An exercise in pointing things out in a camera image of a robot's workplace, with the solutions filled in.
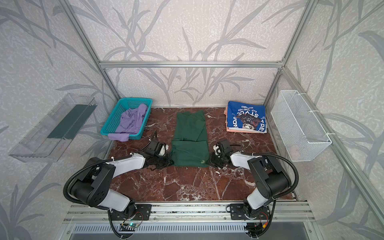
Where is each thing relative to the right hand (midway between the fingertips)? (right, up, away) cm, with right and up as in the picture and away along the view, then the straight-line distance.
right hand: (206, 158), depth 91 cm
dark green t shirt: (-10, +6, +2) cm, 12 cm away
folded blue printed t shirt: (+29, +26, +14) cm, 41 cm away
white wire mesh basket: (+40, +16, -29) cm, 52 cm away
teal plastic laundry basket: (-63, +35, +22) cm, 75 cm away
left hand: (-18, 0, -1) cm, 18 cm away
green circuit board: (-35, -27, -21) cm, 49 cm away
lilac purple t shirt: (-56, +21, +18) cm, 63 cm away
